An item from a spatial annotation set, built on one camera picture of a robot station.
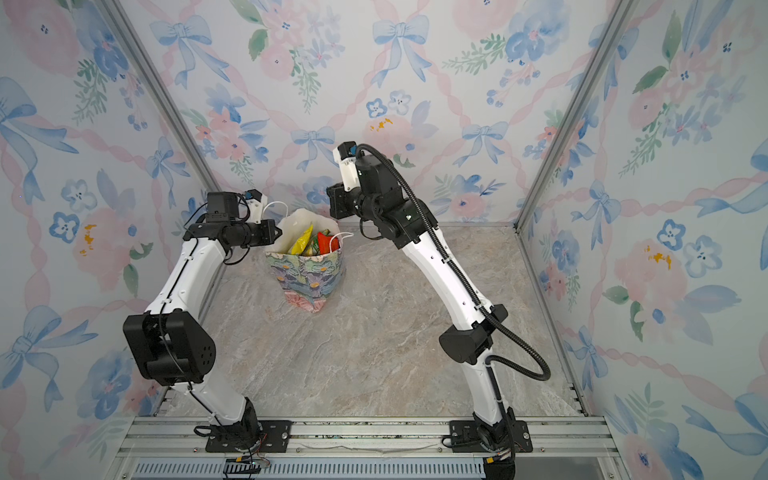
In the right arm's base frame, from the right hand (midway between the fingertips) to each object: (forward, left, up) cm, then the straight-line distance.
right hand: (327, 188), depth 68 cm
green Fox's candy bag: (+2, +8, -24) cm, 25 cm away
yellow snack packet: (+2, +11, -20) cm, 23 cm away
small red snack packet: (+3, +5, -23) cm, 23 cm away
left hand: (+5, +17, -18) cm, 26 cm away
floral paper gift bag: (-7, +10, -27) cm, 30 cm away
